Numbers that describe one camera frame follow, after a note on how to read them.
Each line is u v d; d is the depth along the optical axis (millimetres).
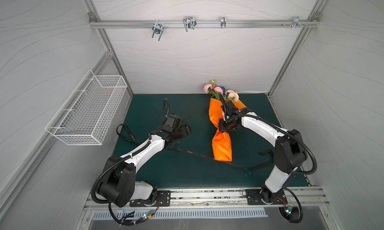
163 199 737
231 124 752
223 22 780
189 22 765
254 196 732
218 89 996
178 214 702
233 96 1013
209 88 1043
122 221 673
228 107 718
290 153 469
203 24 782
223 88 1055
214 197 751
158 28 790
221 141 815
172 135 689
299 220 683
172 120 663
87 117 683
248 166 836
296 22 765
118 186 414
